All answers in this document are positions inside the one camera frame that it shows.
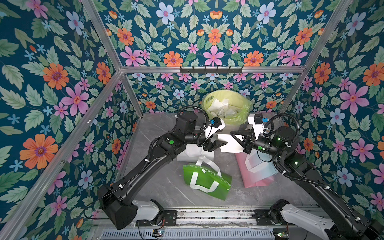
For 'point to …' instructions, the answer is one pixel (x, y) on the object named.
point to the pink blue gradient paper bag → (254, 171)
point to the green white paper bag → (205, 176)
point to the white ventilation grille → (220, 233)
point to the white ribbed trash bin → (229, 127)
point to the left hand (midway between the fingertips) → (224, 135)
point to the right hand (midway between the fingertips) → (235, 129)
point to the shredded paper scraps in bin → (222, 109)
